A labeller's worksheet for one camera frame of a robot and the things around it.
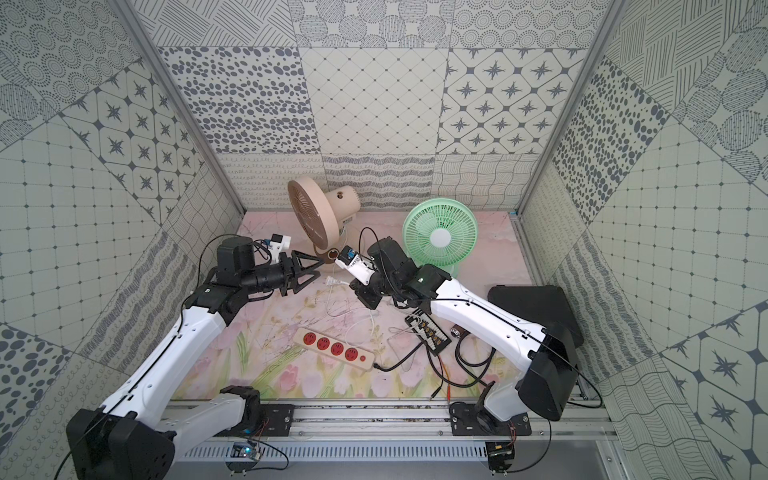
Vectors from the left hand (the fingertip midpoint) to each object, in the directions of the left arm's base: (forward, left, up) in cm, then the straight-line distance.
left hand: (318, 259), depth 72 cm
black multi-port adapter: (-8, -30, -28) cm, 42 cm away
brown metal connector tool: (-7, -38, -26) cm, 46 cm away
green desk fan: (+13, -31, -4) cm, 34 cm away
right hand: (-3, -9, -7) cm, 12 cm away
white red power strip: (-12, -2, -26) cm, 29 cm away
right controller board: (-35, -45, -32) cm, 65 cm away
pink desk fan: (+15, +2, 0) cm, 15 cm away
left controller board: (-37, +17, -29) cm, 50 cm away
